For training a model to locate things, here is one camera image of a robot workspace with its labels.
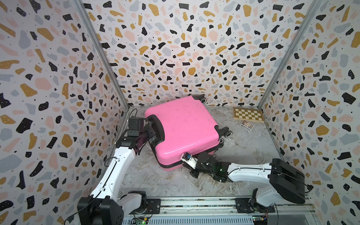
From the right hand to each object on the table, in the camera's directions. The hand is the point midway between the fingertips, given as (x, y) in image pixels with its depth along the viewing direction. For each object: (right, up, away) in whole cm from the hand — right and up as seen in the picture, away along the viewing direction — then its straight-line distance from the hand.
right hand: (184, 165), depth 79 cm
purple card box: (+48, +21, +31) cm, 61 cm away
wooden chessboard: (+53, +30, +35) cm, 70 cm away
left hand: (-17, +20, +1) cm, 27 cm away
